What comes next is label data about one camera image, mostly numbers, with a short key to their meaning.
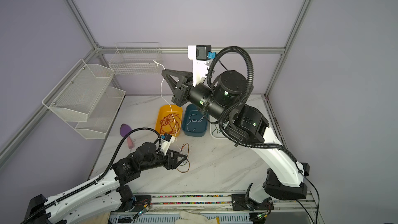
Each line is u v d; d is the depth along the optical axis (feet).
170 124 3.41
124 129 3.32
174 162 2.10
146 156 1.83
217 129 3.15
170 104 3.76
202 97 1.15
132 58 3.14
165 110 3.45
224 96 0.95
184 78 1.17
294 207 2.40
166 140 2.14
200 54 1.06
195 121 3.41
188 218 2.30
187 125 3.34
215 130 3.10
